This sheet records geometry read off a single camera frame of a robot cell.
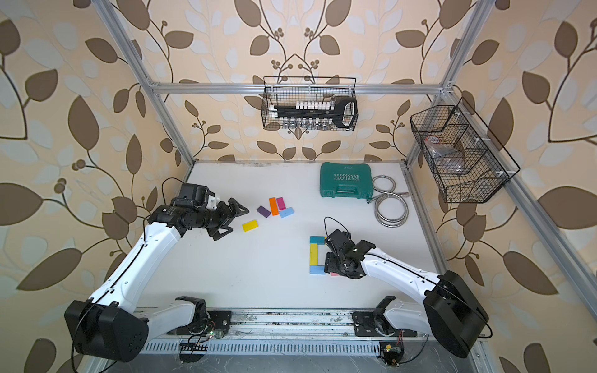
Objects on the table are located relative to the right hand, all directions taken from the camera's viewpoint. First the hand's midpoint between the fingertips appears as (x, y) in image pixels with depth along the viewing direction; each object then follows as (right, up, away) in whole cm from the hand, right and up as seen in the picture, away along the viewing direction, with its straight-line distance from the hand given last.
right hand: (335, 268), depth 85 cm
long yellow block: (-8, +4, +4) cm, 9 cm away
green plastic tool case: (+8, +33, +24) cm, 41 cm away
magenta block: (-22, +21, +20) cm, 36 cm away
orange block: (-25, +21, +19) cm, 38 cm away
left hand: (-33, +20, -8) cm, 40 cm away
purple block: (-30, +19, +17) cm, 39 cm away
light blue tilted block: (-19, +18, +17) cm, 32 cm away
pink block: (-1, +1, -9) cm, 10 cm away
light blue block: (-6, -1, +1) cm, 7 cm away
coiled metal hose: (+26, +26, +18) cm, 41 cm away
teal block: (-5, +8, +9) cm, 13 cm away
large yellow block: (-35, +13, +14) cm, 40 cm away
